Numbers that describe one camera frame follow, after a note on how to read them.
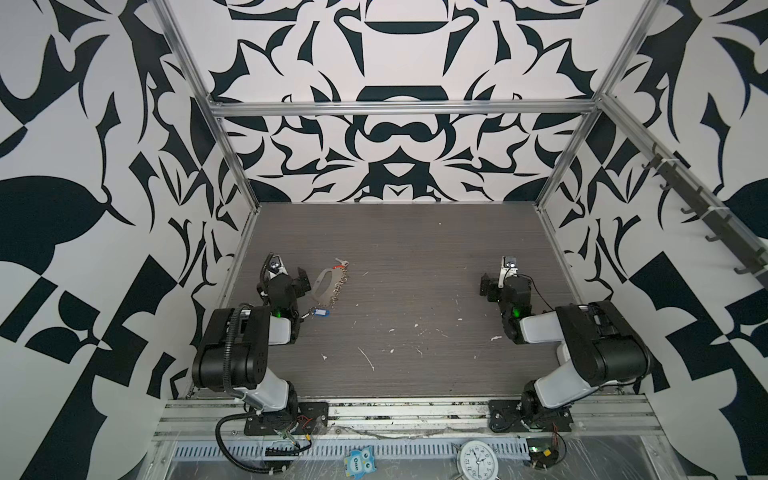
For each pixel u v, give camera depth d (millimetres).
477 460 661
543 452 709
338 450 706
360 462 673
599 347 464
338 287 965
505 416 744
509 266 813
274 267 788
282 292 712
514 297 728
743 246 536
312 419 728
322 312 917
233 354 425
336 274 986
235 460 677
